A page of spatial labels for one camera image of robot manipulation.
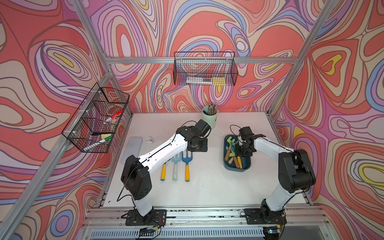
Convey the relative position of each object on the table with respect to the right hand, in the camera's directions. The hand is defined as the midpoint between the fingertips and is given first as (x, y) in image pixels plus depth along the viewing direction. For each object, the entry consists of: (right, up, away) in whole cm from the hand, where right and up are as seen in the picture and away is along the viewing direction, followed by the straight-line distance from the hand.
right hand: (239, 157), depth 93 cm
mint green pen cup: (-17, +24, +9) cm, 30 cm away
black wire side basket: (-80, +18, -20) cm, 85 cm away
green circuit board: (-52, -32, -22) cm, 64 cm away
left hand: (-22, +8, -12) cm, 27 cm away
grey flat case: (-70, +5, +5) cm, 70 cm away
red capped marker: (-67, +27, -18) cm, 74 cm away
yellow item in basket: (-13, +48, -3) cm, 49 cm away
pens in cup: (-16, +31, +7) cm, 36 cm away
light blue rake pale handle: (-40, -7, -5) cm, 41 cm away
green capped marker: (-72, +13, -22) cm, 76 cm away
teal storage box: (+4, -2, -1) cm, 5 cm away
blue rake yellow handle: (-33, -2, 0) cm, 33 cm away
